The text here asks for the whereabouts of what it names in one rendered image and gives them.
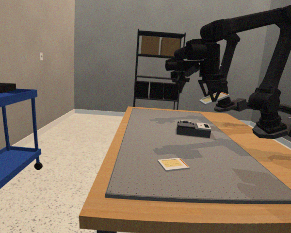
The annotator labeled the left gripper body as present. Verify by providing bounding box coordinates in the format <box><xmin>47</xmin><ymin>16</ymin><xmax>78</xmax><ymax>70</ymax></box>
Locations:
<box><xmin>199</xmin><ymin>59</ymin><xmax>225</xmax><ymax>83</ymax></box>

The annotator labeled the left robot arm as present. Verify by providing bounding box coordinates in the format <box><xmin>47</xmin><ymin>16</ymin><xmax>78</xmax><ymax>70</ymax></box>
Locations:
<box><xmin>183</xmin><ymin>5</ymin><xmax>291</xmax><ymax>134</ymax></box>

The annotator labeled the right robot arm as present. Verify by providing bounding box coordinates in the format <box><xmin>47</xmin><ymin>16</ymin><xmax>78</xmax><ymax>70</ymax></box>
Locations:
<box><xmin>165</xmin><ymin>33</ymin><xmax>240</xmax><ymax>108</ymax></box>

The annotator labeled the white cassette with copper tabs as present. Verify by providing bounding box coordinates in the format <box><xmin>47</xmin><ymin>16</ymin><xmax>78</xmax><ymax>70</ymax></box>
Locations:
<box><xmin>199</xmin><ymin>92</ymin><xmax>230</xmax><ymax>105</ymax></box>

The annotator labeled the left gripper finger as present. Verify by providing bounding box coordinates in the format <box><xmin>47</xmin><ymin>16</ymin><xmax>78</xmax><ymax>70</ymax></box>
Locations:
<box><xmin>206</xmin><ymin>82</ymin><xmax>226</xmax><ymax>102</ymax></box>
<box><xmin>198</xmin><ymin>80</ymin><xmax>210</xmax><ymax>97</ymax></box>

